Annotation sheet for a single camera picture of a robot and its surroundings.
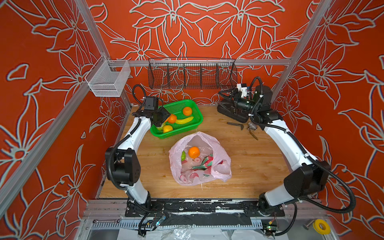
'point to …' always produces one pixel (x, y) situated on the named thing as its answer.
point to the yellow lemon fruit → (167, 128)
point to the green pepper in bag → (183, 156)
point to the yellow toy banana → (184, 121)
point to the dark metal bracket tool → (241, 125)
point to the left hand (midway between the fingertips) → (167, 113)
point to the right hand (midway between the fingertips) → (218, 97)
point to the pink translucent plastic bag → (197, 157)
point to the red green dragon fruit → (206, 163)
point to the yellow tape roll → (316, 225)
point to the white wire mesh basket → (108, 78)
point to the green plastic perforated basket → (177, 108)
